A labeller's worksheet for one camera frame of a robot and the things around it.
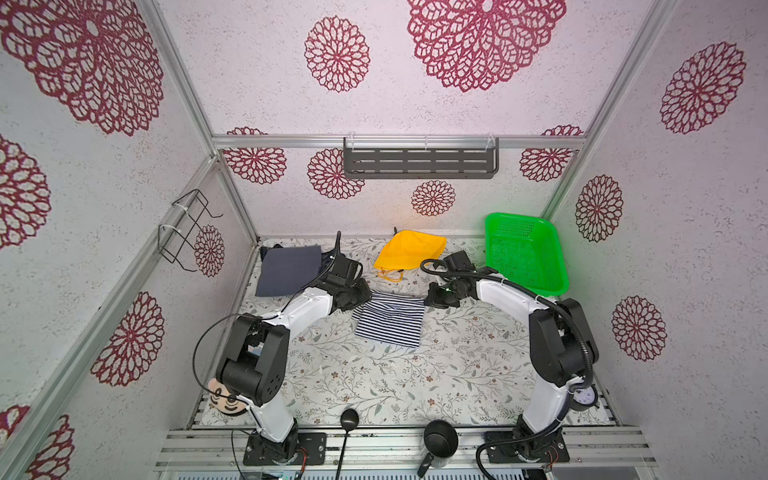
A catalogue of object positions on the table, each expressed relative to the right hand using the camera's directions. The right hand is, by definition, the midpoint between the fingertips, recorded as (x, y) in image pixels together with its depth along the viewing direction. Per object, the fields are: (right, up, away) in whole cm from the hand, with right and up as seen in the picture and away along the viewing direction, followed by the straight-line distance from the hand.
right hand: (424, 298), depth 93 cm
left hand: (-17, +1, 0) cm, 17 cm away
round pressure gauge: (+41, -25, -13) cm, 50 cm away
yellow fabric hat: (-3, +16, +22) cm, 28 cm away
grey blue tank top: (-49, +8, +15) cm, 52 cm away
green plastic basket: (+44, +16, +25) cm, 53 cm away
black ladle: (-22, -30, -16) cm, 40 cm away
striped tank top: (-10, -6, 0) cm, 12 cm away
